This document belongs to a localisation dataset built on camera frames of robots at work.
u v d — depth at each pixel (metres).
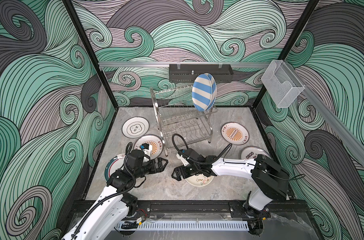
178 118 0.78
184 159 0.67
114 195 0.48
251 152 0.93
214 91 0.73
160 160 0.68
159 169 0.66
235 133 1.04
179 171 0.73
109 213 0.56
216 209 0.74
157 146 0.96
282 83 0.79
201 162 0.62
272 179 0.44
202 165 0.63
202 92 0.78
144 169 0.64
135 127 1.07
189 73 0.93
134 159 0.56
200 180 0.82
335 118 0.60
